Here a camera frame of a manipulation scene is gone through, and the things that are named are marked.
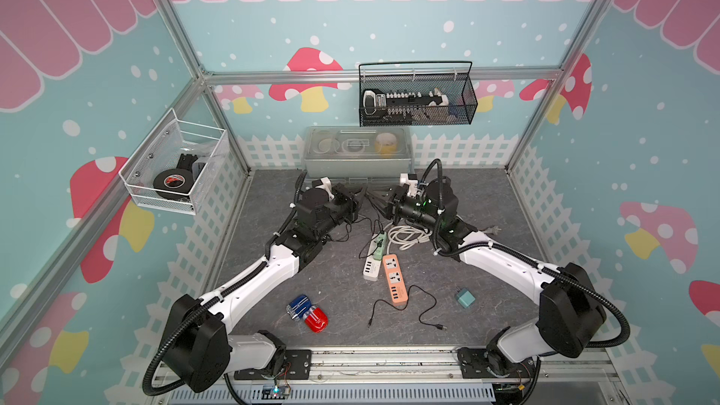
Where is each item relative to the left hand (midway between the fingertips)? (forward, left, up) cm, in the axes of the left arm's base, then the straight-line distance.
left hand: (371, 188), depth 74 cm
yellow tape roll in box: (+33, -5, -13) cm, 36 cm away
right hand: (-3, +1, +2) cm, 4 cm away
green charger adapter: (-5, -3, -18) cm, 19 cm away
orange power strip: (-13, -8, -28) cm, 32 cm away
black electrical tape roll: (-2, +49, +4) cm, 49 cm away
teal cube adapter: (-19, -29, -28) cm, 44 cm away
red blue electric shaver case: (-26, +15, -28) cm, 41 cm away
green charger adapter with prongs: (-7, -2, -23) cm, 25 cm away
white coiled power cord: (+3, -11, -28) cm, 31 cm away
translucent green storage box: (+28, +1, -14) cm, 31 cm away
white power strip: (-9, -1, -27) cm, 29 cm away
